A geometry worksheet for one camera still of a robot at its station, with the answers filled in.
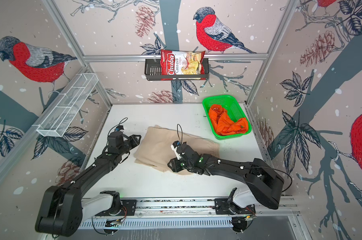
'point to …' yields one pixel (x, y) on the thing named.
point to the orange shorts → (224, 124)
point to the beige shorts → (153, 146)
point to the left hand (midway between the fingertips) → (139, 136)
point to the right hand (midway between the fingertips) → (169, 167)
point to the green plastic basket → (235, 111)
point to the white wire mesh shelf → (66, 105)
